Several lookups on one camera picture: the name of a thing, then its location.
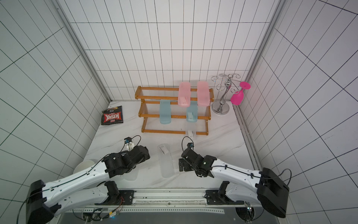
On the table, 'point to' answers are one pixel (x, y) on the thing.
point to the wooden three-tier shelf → (175, 110)
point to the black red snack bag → (113, 115)
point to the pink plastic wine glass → (237, 97)
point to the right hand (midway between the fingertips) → (181, 165)
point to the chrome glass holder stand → (221, 107)
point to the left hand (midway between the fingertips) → (139, 155)
